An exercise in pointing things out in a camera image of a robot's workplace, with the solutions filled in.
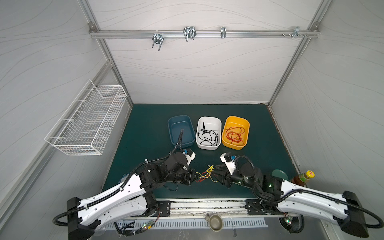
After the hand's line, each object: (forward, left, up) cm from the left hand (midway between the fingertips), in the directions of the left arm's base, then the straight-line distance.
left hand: (200, 176), depth 68 cm
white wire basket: (+16, +54, +14) cm, 58 cm away
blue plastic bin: (+40, +18, -15) cm, 46 cm away
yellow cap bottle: (+1, -49, -3) cm, 49 cm away
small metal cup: (-16, -8, -16) cm, 24 cm away
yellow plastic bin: (+44, -26, -14) cm, 53 cm away
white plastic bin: (+43, -8, -15) cm, 46 cm away
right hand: (+5, -8, -1) cm, 9 cm away
